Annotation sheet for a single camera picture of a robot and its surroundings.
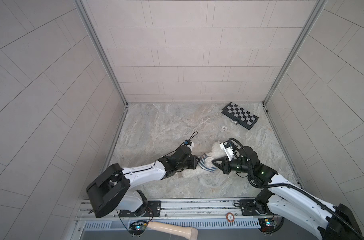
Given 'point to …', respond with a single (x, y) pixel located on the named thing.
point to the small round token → (224, 127)
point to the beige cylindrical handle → (190, 233)
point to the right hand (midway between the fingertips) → (212, 165)
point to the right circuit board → (266, 224)
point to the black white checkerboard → (243, 117)
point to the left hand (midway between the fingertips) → (202, 160)
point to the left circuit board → (137, 227)
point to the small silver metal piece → (235, 122)
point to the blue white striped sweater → (205, 162)
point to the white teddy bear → (216, 151)
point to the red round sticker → (230, 217)
